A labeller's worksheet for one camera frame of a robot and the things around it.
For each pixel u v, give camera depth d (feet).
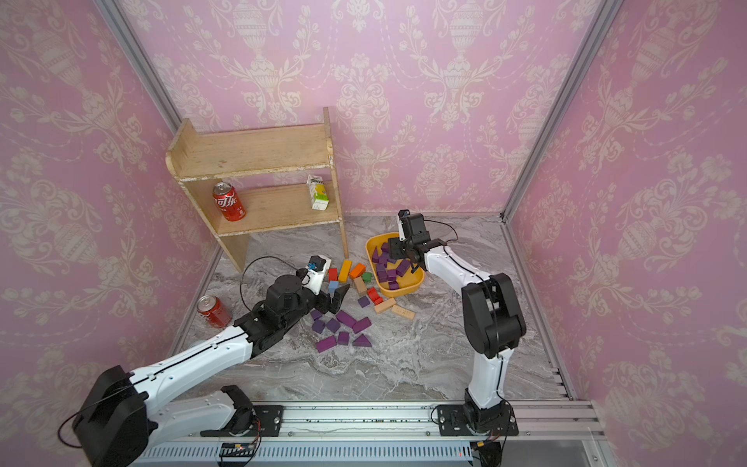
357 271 3.36
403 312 3.03
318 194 3.00
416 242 2.42
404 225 2.50
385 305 3.11
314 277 2.24
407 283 3.28
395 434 2.44
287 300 1.95
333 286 2.35
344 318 2.99
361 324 2.99
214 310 2.75
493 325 1.62
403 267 3.37
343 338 2.87
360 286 3.15
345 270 3.34
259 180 3.70
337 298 2.35
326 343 2.87
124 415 1.28
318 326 2.95
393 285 3.22
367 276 3.35
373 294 3.18
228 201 2.74
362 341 2.82
